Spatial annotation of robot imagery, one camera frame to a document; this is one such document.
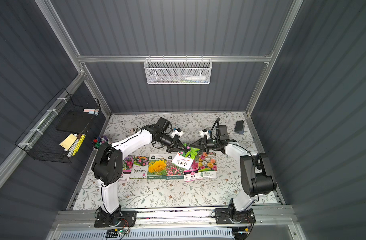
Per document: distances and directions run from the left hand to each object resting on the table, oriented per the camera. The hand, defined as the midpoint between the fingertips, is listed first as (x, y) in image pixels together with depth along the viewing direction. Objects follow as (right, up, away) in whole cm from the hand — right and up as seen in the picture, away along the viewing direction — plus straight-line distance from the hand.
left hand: (186, 152), depth 78 cm
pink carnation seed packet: (+4, -15, +11) cm, 19 cm away
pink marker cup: (-53, +5, +11) cm, 54 cm away
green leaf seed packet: (-1, -3, -1) cm, 3 cm away
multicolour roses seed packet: (+13, -10, +14) cm, 21 cm away
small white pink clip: (-38, +11, +30) cm, 50 cm away
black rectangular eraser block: (+39, +13, +30) cm, 51 cm away
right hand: (+3, +2, +3) cm, 4 cm away
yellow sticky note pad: (-55, +6, -9) cm, 56 cm away
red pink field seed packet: (-8, -14, +11) cm, 19 cm away
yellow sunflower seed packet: (-18, -11, +13) cm, 25 cm away
